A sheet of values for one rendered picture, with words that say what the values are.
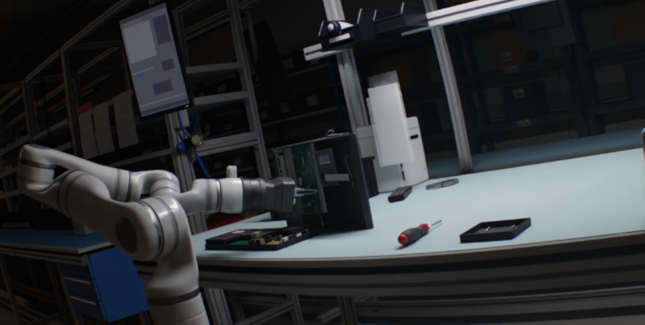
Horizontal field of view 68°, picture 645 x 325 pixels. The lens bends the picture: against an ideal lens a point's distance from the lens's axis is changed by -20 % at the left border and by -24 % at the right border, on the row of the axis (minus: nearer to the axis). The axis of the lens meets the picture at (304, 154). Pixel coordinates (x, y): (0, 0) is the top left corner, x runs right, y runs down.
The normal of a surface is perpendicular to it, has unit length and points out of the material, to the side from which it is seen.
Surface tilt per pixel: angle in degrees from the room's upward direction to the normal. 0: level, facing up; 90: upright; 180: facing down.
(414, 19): 90
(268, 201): 111
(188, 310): 90
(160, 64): 101
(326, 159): 90
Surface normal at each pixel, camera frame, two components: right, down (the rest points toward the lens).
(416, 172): 0.73, -0.13
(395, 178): -0.65, 0.16
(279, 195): 0.25, 0.30
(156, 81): -0.24, 0.28
